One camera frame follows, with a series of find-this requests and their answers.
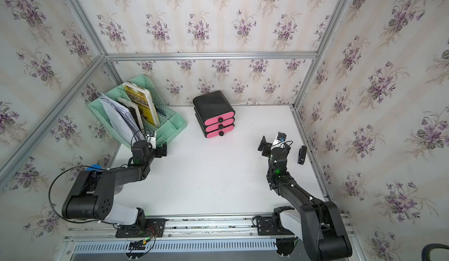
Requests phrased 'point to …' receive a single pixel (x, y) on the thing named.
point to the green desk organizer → (171, 122)
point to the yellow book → (142, 97)
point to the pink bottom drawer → (220, 132)
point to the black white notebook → (134, 109)
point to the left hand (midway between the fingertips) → (158, 142)
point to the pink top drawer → (220, 119)
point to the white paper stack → (121, 120)
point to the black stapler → (301, 154)
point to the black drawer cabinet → (215, 114)
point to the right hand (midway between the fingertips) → (275, 139)
